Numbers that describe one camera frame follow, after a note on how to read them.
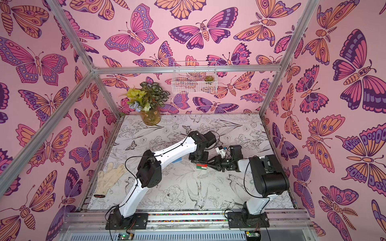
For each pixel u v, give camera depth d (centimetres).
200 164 88
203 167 90
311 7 69
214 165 83
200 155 75
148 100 104
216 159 83
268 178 48
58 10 70
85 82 86
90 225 73
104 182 87
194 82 106
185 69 95
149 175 54
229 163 81
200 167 90
